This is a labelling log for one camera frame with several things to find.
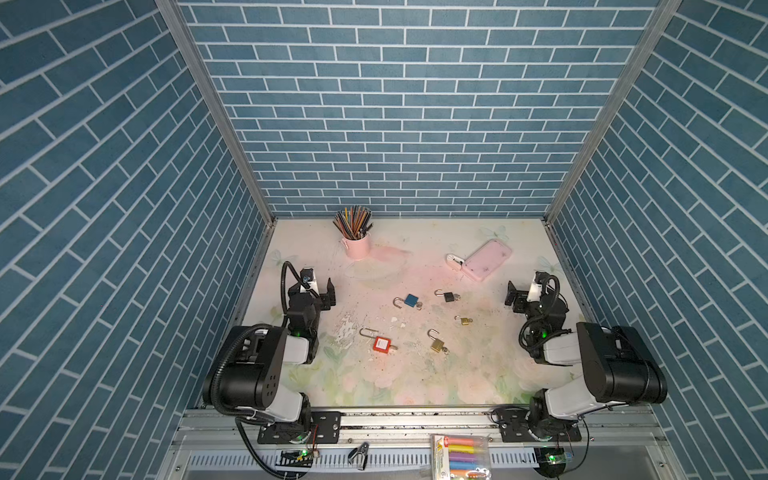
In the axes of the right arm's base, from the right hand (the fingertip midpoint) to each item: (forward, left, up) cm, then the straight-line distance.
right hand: (525, 280), depth 92 cm
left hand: (-5, +65, +2) cm, 65 cm away
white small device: (+12, +20, -6) cm, 25 cm away
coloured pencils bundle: (+18, +57, +4) cm, 60 cm away
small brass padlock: (-10, +18, -10) cm, 23 cm away
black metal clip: (-46, +45, -8) cm, 65 cm away
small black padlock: (-2, +23, -9) cm, 25 cm away
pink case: (+13, +9, -7) cm, 17 cm away
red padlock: (-21, +43, -7) cm, 48 cm away
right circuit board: (-45, -1, -10) cm, 46 cm away
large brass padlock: (-19, +27, -8) cm, 34 cm away
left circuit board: (-49, +61, -10) cm, 79 cm away
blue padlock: (-5, +35, -8) cm, 37 cm away
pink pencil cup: (+10, +55, -1) cm, 56 cm away
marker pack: (-46, +21, -8) cm, 51 cm away
